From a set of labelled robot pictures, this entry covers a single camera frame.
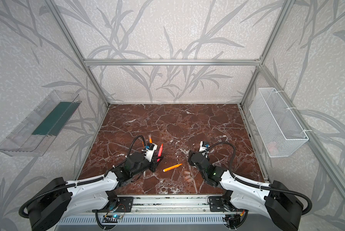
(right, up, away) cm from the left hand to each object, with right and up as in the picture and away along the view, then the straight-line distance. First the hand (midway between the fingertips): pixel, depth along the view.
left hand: (164, 153), depth 82 cm
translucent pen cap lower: (+13, -12, +3) cm, 18 cm away
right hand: (+17, +2, +3) cm, 17 cm away
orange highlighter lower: (+4, -10, +5) cm, 12 cm away
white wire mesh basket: (+52, +15, -20) cm, 58 cm away
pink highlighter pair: (-2, +2, -3) cm, 4 cm away
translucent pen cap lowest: (+14, -15, +1) cm, 21 cm away
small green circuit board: (-23, -28, -11) cm, 38 cm away
